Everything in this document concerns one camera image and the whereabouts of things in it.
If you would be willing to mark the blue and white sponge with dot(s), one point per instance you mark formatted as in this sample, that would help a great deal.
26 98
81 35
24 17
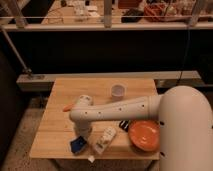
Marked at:
77 145

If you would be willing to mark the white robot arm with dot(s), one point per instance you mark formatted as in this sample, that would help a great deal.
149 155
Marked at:
186 124

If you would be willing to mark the white plastic cup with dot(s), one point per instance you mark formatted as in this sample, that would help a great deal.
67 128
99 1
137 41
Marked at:
118 91

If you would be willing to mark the black striped small object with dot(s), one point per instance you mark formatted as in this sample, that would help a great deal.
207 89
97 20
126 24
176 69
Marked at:
124 125

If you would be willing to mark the orange carrot toy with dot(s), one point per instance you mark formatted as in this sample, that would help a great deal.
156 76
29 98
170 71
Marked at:
68 108

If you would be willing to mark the white plastic bottle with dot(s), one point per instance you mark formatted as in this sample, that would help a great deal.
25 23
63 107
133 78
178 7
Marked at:
102 142

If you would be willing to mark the orange plate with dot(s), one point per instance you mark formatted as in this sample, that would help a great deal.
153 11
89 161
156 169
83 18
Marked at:
144 135

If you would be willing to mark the black object on shelf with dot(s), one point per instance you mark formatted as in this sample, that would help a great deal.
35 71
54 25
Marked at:
131 16

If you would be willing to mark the diagonal metal pole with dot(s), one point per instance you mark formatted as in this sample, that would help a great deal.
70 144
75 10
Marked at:
26 69

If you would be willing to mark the red basket on shelf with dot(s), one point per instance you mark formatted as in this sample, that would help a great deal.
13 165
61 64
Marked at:
159 12

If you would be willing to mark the grey metal rail beam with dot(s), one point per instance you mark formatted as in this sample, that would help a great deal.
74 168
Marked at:
162 79

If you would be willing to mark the upper shelf frame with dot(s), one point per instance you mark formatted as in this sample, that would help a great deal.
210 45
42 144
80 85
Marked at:
102 15

